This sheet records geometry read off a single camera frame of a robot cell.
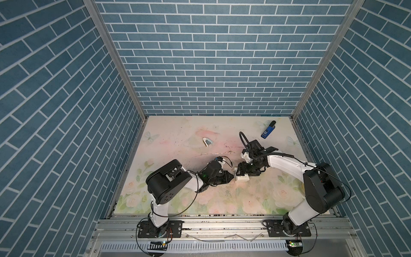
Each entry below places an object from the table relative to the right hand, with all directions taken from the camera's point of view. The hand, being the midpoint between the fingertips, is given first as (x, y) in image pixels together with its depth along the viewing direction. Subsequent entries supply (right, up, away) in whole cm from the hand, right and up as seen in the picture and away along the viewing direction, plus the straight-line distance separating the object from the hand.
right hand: (242, 174), depth 88 cm
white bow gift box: (+1, -1, -2) cm, 3 cm away
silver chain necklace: (-9, +15, +17) cm, 24 cm away
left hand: (-3, -3, 0) cm, 4 cm away
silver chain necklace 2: (-5, +11, +14) cm, 18 cm away
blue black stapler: (+20, +22, +20) cm, 36 cm away
